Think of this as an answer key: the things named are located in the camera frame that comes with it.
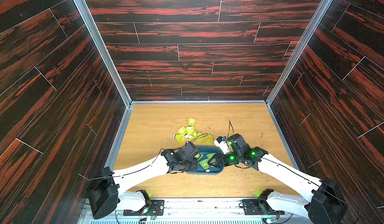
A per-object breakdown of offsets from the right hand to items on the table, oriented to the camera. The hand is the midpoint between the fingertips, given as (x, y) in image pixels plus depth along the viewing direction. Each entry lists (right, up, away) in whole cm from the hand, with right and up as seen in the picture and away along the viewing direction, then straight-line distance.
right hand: (214, 159), depth 80 cm
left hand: (-9, -4, -1) cm, 10 cm away
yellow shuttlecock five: (-13, +20, +25) cm, 34 cm away
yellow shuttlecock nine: (-19, +10, +16) cm, 27 cm away
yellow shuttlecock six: (-1, +8, +19) cm, 20 cm away
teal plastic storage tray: (-4, 0, +13) cm, 14 cm away
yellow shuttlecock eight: (-14, +14, +21) cm, 28 cm away
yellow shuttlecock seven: (-18, +14, +19) cm, 30 cm away
